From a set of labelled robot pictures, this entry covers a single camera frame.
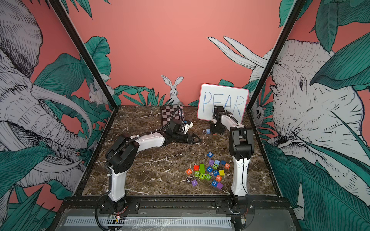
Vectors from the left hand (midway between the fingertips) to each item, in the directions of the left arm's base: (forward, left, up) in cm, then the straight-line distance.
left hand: (198, 138), depth 89 cm
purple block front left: (-23, +4, -10) cm, 26 cm away
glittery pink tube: (+38, +11, -8) cm, 41 cm away
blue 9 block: (-6, -8, -10) cm, 14 cm away
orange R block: (-17, +7, -10) cm, 21 cm away
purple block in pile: (-12, -8, -10) cm, 17 cm away
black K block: (-22, +7, -10) cm, 25 cm away
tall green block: (-15, -2, -11) cm, 19 cm away
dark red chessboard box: (+32, +22, -9) cm, 40 cm away
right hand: (+14, -13, -9) cm, 21 cm away
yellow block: (-19, -13, -9) cm, 24 cm away
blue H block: (-24, -8, -10) cm, 27 cm away
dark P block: (+13, -6, -10) cm, 17 cm away
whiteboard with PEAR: (+28, -28, +6) cm, 40 cm away
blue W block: (-18, -10, -10) cm, 23 cm away
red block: (-14, +2, -11) cm, 18 cm away
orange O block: (-14, -17, -10) cm, 25 cm away
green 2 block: (-18, +2, -10) cm, 21 cm away
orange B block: (-21, -11, -10) cm, 26 cm away
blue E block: (+12, -9, -10) cm, 18 cm away
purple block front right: (-25, -11, -10) cm, 29 cm away
